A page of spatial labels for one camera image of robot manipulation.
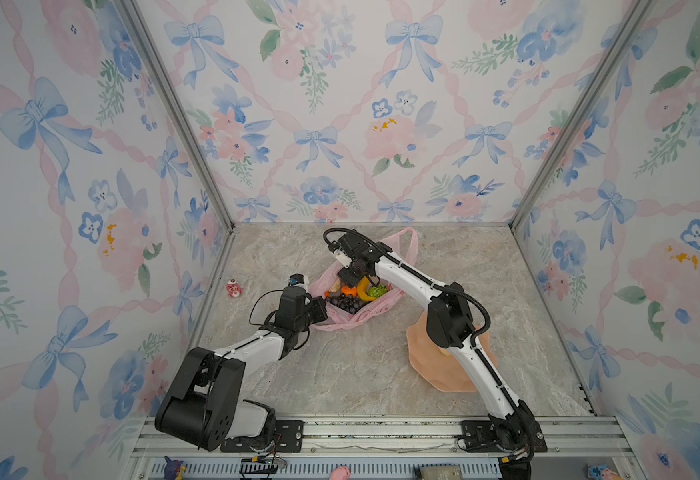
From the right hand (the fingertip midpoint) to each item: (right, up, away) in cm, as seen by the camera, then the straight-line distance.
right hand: (351, 268), depth 102 cm
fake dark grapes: (0, -11, -9) cm, 14 cm away
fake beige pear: (-5, -5, -7) cm, 10 cm away
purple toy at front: (-39, -43, -36) cm, 68 cm away
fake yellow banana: (+4, -7, -5) cm, 10 cm away
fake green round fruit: (+9, -7, -7) cm, 13 cm away
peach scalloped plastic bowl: (+25, -26, -18) cm, 40 cm away
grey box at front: (+21, -44, -36) cm, 60 cm away
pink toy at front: (-2, -45, -34) cm, 57 cm away
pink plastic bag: (-6, -14, -12) cm, 20 cm away
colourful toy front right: (+57, -45, -34) cm, 80 cm away
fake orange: (0, -7, -7) cm, 10 cm away
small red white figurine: (-38, -6, -4) cm, 39 cm away
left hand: (-7, -9, -12) cm, 16 cm away
